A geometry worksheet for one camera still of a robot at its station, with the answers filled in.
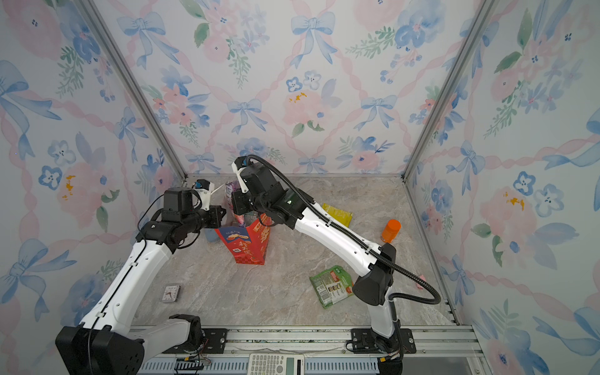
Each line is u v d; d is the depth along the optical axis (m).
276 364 0.69
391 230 0.91
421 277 0.87
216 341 0.73
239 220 0.71
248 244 0.78
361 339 0.75
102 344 0.37
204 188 0.67
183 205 0.58
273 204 0.51
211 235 0.68
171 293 0.82
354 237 0.46
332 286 0.84
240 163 0.59
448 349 0.74
